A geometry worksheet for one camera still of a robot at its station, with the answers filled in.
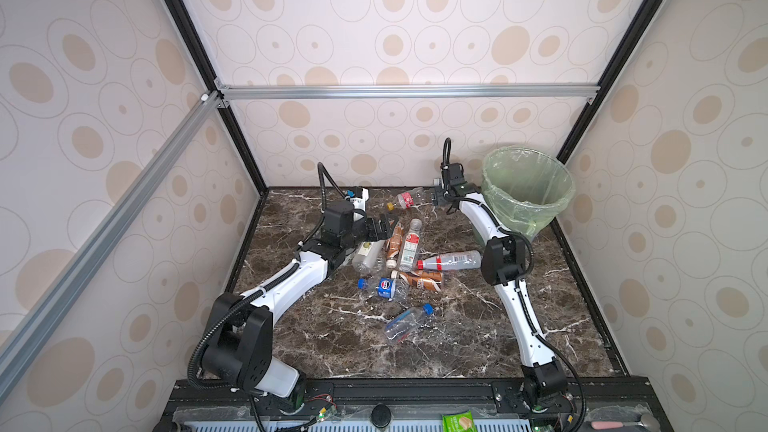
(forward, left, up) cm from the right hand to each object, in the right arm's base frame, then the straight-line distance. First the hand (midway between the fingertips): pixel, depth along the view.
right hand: (448, 188), depth 113 cm
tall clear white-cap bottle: (-31, +29, +1) cm, 42 cm away
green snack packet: (-73, +7, -3) cm, 73 cm away
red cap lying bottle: (-31, +2, -1) cm, 31 cm away
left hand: (-28, +21, +19) cm, 40 cm away
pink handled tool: (-73, -39, -7) cm, 83 cm away
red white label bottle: (-26, +16, 0) cm, 31 cm away
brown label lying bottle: (-38, +11, -1) cm, 40 cm away
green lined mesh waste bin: (-9, -24, +9) cm, 27 cm away
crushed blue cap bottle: (-49, +17, -5) cm, 52 cm away
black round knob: (-73, +24, +6) cm, 77 cm away
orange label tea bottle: (-25, +21, 0) cm, 33 cm away
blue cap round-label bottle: (-40, +24, 0) cm, 47 cm away
